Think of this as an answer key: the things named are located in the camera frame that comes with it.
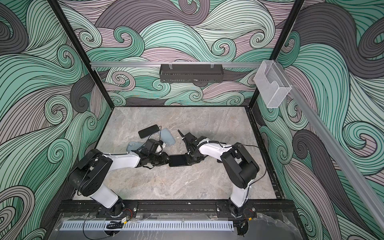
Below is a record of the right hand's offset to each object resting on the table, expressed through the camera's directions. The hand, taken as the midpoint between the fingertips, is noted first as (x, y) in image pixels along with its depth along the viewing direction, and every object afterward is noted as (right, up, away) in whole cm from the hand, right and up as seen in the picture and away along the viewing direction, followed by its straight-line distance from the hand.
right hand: (191, 163), depth 90 cm
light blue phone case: (-17, +14, +11) cm, 25 cm away
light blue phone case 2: (-38, +9, +8) cm, 40 cm away
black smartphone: (-31, +18, +15) cm, 39 cm away
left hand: (-12, +2, -1) cm, 12 cm away
